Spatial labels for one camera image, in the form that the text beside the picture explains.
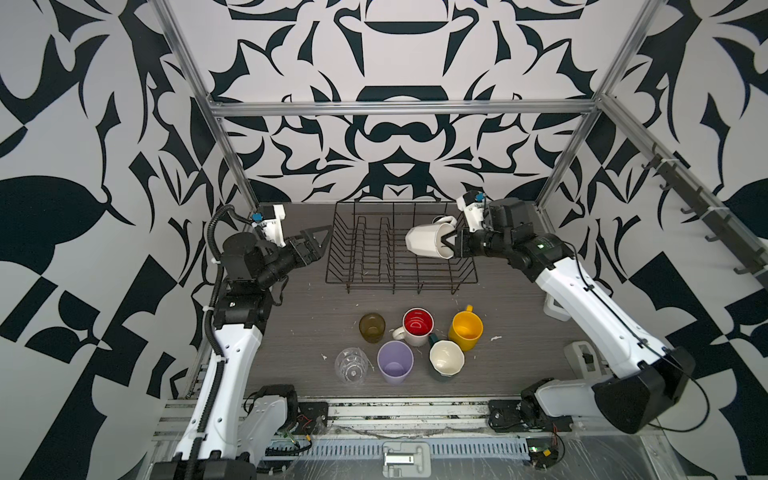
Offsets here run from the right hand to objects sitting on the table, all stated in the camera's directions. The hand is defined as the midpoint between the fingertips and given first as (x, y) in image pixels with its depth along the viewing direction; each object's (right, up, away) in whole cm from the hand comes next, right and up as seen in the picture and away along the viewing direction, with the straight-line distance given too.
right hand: (445, 235), depth 73 cm
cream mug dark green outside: (+2, -32, +6) cm, 33 cm away
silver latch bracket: (-10, -50, -6) cm, 51 cm away
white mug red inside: (-5, -26, +16) cm, 31 cm away
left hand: (-28, +2, -6) cm, 29 cm away
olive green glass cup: (-18, -26, +14) cm, 35 cm away
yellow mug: (+9, -27, +14) cm, 31 cm away
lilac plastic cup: (-12, -34, +10) cm, 37 cm away
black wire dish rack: (-20, -4, +28) cm, 35 cm away
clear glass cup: (-24, -35, +9) cm, 43 cm away
